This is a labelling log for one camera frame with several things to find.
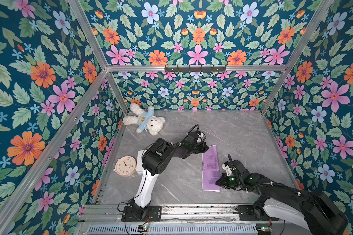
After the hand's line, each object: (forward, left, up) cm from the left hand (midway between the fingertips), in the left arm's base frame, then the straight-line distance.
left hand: (210, 147), depth 98 cm
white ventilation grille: (-43, +26, -1) cm, 50 cm away
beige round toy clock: (-9, +54, +1) cm, 55 cm away
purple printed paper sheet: (-15, +2, -1) cm, 15 cm away
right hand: (-23, +1, +1) cm, 23 cm away
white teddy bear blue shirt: (+20, +43, +8) cm, 48 cm away
